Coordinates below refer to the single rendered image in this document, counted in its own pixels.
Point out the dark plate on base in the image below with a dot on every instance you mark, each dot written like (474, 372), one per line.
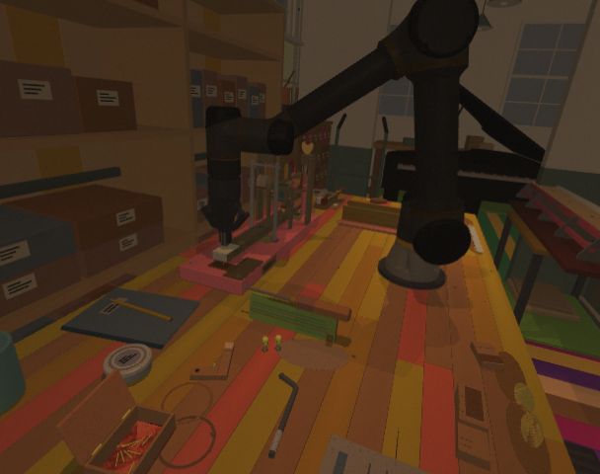
(243, 269)

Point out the grey metal post frame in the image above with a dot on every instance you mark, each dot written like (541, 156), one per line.
(253, 187)

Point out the green ribbed tool tray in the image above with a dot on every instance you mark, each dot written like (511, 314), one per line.
(280, 323)

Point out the red topped side table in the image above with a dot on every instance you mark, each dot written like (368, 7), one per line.
(566, 242)

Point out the open wooden pin box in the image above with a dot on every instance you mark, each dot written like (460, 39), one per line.
(97, 419)

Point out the black grand piano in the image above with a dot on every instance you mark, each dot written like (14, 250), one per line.
(497, 173)

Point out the grey ruler plate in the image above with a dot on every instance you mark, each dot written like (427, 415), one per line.
(364, 459)

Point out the small paned window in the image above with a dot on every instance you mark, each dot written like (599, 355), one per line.
(396, 101)

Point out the large paned window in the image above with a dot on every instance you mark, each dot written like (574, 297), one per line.
(542, 74)

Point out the small red white part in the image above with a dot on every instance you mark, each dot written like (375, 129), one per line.
(322, 198)

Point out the round grey labelled tin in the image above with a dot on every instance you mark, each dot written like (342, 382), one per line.
(128, 363)

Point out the blue-grey mat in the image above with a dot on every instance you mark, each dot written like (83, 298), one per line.
(132, 328)

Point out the flat brown labelled box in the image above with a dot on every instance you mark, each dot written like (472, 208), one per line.
(83, 212)

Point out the yellow brass brush disc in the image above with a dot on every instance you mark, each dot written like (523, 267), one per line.
(522, 396)
(533, 430)

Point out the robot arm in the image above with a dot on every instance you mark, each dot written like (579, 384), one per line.
(433, 148)

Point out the small wooden hammer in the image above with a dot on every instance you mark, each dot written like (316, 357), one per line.
(142, 310)

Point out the brown oval felt pad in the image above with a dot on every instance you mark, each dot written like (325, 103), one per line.
(314, 354)

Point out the small wooden block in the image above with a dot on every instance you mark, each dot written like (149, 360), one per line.
(487, 356)

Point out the green hanging lamp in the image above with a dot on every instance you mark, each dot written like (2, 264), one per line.
(485, 20)

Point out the grey labelled box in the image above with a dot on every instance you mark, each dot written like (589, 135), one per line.
(28, 237)

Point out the green-brown wooden box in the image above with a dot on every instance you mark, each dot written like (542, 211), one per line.
(371, 213)

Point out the dark wooden key lever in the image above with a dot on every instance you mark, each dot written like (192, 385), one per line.
(255, 238)

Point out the dark long bar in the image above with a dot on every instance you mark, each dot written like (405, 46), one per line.
(58, 180)

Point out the row of labelled binders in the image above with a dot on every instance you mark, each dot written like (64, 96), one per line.
(231, 103)

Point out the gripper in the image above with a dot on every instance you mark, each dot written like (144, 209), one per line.
(224, 185)

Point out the small yellow-green pin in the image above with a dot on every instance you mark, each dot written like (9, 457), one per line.
(265, 341)
(278, 340)

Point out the large brown labelled box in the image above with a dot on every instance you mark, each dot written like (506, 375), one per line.
(28, 108)

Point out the small brown labelled box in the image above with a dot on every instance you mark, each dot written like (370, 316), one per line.
(107, 113)

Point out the brown panel with heart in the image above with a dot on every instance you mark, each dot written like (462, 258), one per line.
(322, 148)

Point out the black bent tuning lever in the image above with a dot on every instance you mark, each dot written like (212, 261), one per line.
(286, 415)

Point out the white toothed blade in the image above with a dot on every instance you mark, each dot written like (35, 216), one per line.
(477, 239)

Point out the white piano key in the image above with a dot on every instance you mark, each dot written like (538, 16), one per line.
(223, 254)

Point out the pink action model base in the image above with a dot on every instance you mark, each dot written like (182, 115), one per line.
(201, 276)

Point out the wooden shelf unit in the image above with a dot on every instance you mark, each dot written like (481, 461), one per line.
(157, 158)

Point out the wooden gauge block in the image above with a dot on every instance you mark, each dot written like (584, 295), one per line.
(216, 370)

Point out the wooden action parts assembly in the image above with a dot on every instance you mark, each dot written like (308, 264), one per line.
(308, 197)

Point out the dark hand truck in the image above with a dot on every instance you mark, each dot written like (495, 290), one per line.
(359, 168)

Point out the wooden block with dark inset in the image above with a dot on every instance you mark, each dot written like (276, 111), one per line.
(472, 424)

